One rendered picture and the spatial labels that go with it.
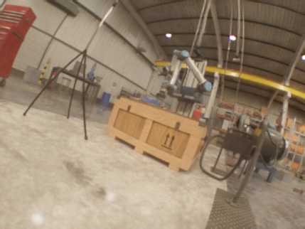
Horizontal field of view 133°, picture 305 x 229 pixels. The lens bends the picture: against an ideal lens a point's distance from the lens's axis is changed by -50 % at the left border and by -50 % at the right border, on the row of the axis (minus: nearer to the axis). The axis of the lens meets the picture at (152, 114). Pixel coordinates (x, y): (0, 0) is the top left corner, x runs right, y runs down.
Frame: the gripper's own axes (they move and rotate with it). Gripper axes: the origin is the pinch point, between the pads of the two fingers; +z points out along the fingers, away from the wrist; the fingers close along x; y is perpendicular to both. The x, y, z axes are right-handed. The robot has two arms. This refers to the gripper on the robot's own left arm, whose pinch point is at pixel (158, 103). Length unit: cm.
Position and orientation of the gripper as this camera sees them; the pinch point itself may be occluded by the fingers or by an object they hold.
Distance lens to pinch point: 181.9
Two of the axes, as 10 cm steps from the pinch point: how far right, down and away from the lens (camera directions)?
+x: 8.9, 3.1, -3.2
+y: -3.0, -1.3, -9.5
